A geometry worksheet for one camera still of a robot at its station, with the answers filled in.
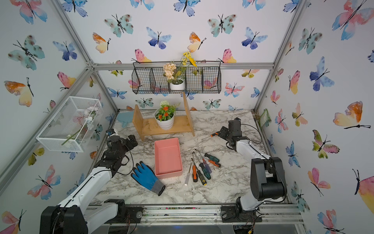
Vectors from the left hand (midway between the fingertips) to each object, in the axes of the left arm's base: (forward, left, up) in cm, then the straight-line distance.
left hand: (129, 137), depth 85 cm
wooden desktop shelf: (+15, -5, -9) cm, 18 cm away
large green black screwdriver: (-7, -49, -14) cm, 52 cm away
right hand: (+7, -58, -4) cm, 58 cm away
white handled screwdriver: (-18, -33, -16) cm, 41 cm away
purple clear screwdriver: (-13, -45, -15) cm, 49 cm away
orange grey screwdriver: (-11, -50, -14) cm, 53 cm away
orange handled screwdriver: (-15, -37, -15) cm, 43 cm away
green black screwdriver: (-15, -43, -14) cm, 48 cm away
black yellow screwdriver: (-18, -41, -14) cm, 47 cm away
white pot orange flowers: (+11, -20, +5) cm, 24 cm away
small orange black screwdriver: (+11, -52, -15) cm, 55 cm away
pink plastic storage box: (-6, -21, -15) cm, 26 cm away
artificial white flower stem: (+6, +16, +16) cm, 23 cm away
